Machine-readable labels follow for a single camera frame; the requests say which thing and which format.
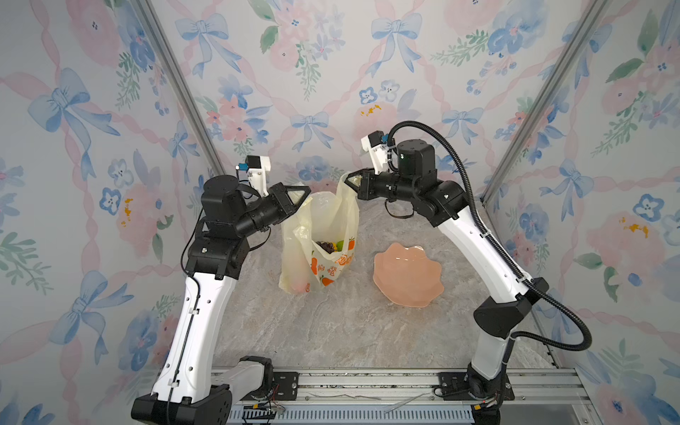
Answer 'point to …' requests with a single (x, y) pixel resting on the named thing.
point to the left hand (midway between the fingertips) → (311, 187)
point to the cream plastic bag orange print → (319, 238)
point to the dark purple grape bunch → (327, 246)
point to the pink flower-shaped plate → (405, 275)
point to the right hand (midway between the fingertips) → (344, 176)
